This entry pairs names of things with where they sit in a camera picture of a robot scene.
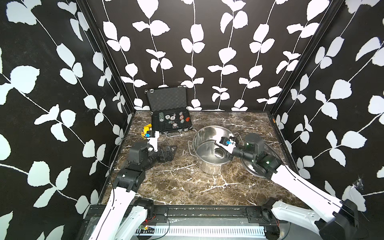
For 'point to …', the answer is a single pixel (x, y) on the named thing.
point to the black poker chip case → (170, 115)
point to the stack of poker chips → (161, 116)
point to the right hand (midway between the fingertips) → (215, 139)
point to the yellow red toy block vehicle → (146, 128)
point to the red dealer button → (187, 119)
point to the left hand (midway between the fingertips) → (171, 145)
